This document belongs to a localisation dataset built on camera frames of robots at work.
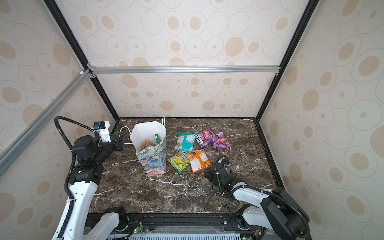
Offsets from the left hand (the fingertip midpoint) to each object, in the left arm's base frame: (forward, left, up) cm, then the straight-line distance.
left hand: (126, 130), depth 69 cm
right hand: (-7, -38, -30) cm, 49 cm away
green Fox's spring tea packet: (+9, -9, -19) cm, 23 cm away
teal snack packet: (+14, -25, -31) cm, 42 cm away
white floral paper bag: (+11, -2, -24) cm, 27 cm away
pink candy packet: (+15, -50, -31) cm, 60 cm away
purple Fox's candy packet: (+17, -39, -30) cm, 52 cm away
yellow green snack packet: (0, -22, -30) cm, 37 cm away
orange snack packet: (0, -34, -29) cm, 45 cm away
